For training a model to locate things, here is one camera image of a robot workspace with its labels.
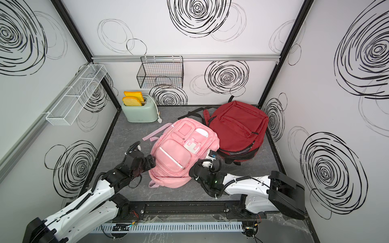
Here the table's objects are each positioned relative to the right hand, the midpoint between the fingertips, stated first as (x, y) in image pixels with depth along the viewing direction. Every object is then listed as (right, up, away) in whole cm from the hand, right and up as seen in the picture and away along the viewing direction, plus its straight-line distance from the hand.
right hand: (197, 162), depth 81 cm
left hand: (-25, 0, +1) cm, 25 cm away
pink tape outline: (-12, +6, +9) cm, 16 cm away
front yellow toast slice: (-42, +35, +14) cm, 56 cm away
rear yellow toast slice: (-39, +39, +17) cm, 58 cm away
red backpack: (+27, +17, +14) cm, 36 cm away
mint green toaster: (-34, +28, +20) cm, 48 cm away
